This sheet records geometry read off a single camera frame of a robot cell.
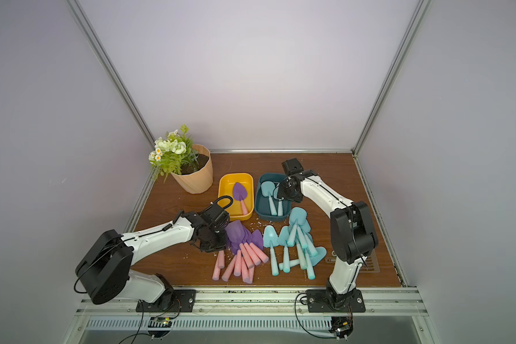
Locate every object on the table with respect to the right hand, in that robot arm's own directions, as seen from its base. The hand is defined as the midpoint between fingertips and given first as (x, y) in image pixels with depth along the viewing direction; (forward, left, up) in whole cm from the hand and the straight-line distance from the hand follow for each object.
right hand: (285, 187), depth 92 cm
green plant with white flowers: (+2, +44, +19) cm, 48 cm away
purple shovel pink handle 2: (-31, +25, -7) cm, 41 cm away
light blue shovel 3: (-3, +2, -9) cm, 9 cm away
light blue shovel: (+5, +8, -10) cm, 14 cm away
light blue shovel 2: (-20, +6, -10) cm, 23 cm away
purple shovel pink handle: (+3, +22, -9) cm, 24 cm away
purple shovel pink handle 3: (-23, +12, -7) cm, 27 cm away
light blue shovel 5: (-20, +2, -10) cm, 23 cm away
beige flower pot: (+1, +38, +6) cm, 39 cm away
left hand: (-25, +23, -8) cm, 34 cm away
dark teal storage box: (-4, +11, -10) cm, 15 cm away
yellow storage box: (+7, +29, -7) cm, 31 cm away
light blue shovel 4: (-14, -6, -9) cm, 18 cm away
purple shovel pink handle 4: (-20, +21, -5) cm, 29 cm away
